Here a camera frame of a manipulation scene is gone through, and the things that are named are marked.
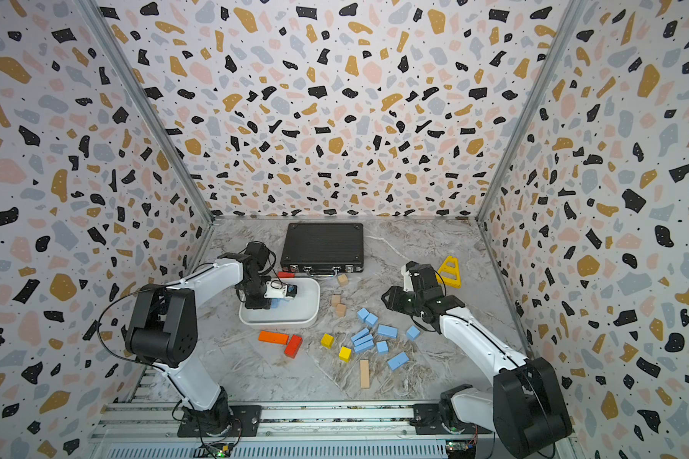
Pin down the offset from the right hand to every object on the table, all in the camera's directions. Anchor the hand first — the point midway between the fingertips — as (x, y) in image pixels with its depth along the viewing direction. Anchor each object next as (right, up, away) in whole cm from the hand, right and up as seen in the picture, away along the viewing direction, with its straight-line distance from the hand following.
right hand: (387, 298), depth 86 cm
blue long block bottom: (+3, -18, -2) cm, 19 cm away
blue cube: (-7, -6, +7) cm, 12 cm away
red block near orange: (-28, -15, 0) cm, 32 cm away
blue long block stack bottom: (-7, -14, 0) cm, 16 cm away
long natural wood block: (-7, -21, -4) cm, 23 cm away
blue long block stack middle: (-7, -13, 0) cm, 14 cm away
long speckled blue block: (-34, -2, +2) cm, 35 cm away
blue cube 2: (-5, -8, +4) cm, 10 cm away
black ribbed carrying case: (-22, +14, +21) cm, 34 cm away
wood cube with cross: (-17, -3, +9) cm, 19 cm away
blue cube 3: (+8, -11, +2) cm, 14 cm away
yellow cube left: (-18, -13, 0) cm, 22 cm away
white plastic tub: (-28, -5, +6) cm, 29 cm away
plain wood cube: (-15, -5, +8) cm, 17 cm away
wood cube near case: (-14, +4, +15) cm, 21 cm away
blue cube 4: (-2, -15, 0) cm, 15 cm away
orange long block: (-35, -13, +2) cm, 37 cm away
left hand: (-39, -1, +9) cm, 40 cm away
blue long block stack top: (-8, -12, +2) cm, 14 cm away
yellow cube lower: (-12, -16, -2) cm, 20 cm away
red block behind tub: (-35, +5, +16) cm, 39 cm away
